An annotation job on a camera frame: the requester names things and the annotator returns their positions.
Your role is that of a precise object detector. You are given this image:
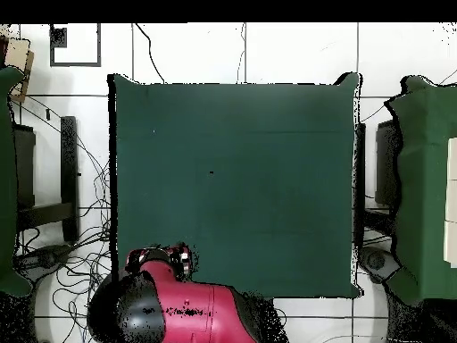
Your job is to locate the green cloth on side table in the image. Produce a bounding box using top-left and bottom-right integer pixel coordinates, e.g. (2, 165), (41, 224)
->
(383, 74), (457, 308)
(0, 65), (33, 297)

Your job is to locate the tangle of black cables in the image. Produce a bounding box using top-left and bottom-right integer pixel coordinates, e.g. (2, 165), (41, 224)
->
(10, 96), (119, 343)

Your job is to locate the black equipment tower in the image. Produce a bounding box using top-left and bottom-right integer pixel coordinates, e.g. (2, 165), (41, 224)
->
(374, 119), (404, 208)

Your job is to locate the black box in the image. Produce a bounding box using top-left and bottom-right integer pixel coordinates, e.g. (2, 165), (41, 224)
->
(12, 123), (37, 210)

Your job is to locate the thin grey floor cable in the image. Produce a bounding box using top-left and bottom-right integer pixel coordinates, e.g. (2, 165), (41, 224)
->
(236, 22), (248, 84)

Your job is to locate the dark green table cloth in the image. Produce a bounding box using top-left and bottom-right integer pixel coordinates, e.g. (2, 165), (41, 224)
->
(106, 71), (363, 300)

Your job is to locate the white box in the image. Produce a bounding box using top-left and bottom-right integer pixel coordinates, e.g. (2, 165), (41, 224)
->
(445, 179), (457, 222)
(442, 220), (457, 269)

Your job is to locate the black floor cable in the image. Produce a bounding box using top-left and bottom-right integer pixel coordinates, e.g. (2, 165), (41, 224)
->
(134, 22), (167, 85)

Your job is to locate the tan cardboard piece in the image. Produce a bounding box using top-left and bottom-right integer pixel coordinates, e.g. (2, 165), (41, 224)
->
(4, 37), (36, 104)

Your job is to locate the grey pedestal foot with knob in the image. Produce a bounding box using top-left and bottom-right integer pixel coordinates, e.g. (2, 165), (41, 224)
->
(15, 244), (74, 283)

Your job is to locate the black metal stand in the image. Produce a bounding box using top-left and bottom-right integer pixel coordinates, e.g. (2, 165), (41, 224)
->
(15, 115), (81, 244)
(353, 122), (394, 247)

